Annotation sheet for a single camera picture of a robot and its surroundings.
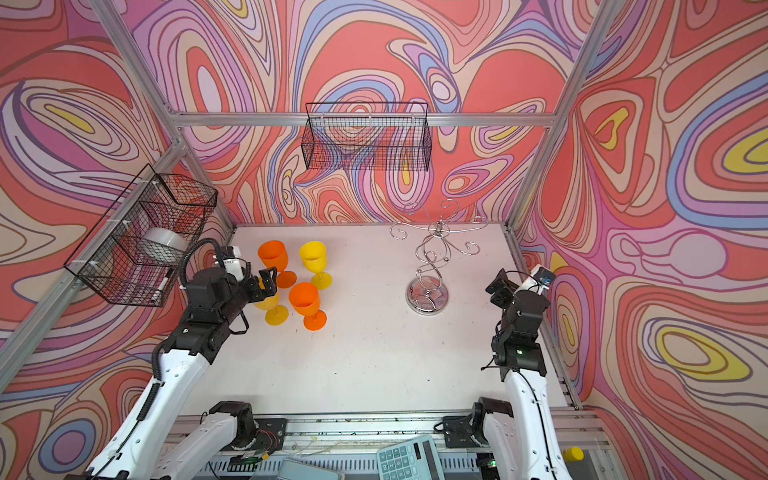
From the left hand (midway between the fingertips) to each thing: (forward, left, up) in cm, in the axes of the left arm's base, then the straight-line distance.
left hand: (262, 269), depth 76 cm
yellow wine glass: (+14, -9, -12) cm, 20 cm away
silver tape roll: (+1, +21, +9) cm, 23 cm away
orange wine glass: (-2, -9, -12) cm, 15 cm away
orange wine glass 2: (+14, +4, -11) cm, 19 cm away
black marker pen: (-6, +23, +1) cm, 24 cm away
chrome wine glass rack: (+6, -46, -22) cm, 51 cm away
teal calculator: (-39, -39, -23) cm, 59 cm away
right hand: (-3, -66, -3) cm, 66 cm away
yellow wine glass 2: (-1, +3, -24) cm, 24 cm away
